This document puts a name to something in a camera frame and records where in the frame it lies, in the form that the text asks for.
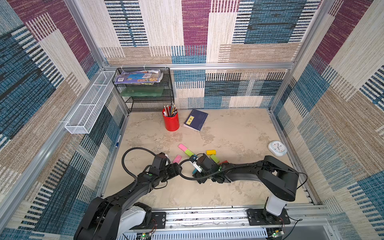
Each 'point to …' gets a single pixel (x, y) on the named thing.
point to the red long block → (225, 162)
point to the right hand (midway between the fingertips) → (201, 171)
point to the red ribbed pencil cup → (171, 118)
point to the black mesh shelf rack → (147, 104)
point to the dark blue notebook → (195, 120)
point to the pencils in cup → (170, 111)
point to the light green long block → (188, 152)
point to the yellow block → (209, 152)
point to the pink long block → (182, 147)
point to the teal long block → (194, 171)
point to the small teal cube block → (195, 155)
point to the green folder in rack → (141, 91)
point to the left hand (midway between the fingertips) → (178, 170)
